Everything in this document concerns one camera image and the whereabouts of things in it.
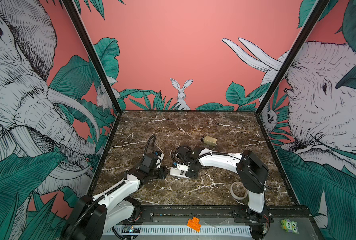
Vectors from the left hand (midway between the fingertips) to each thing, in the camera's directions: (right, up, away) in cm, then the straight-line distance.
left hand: (167, 168), depth 85 cm
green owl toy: (+61, -23, -15) cm, 67 cm away
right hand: (+13, -2, +1) cm, 13 cm away
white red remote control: (+6, -2, 0) cm, 7 cm away
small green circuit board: (-16, -24, -15) cm, 33 cm away
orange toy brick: (+15, -22, -15) cm, 30 cm away
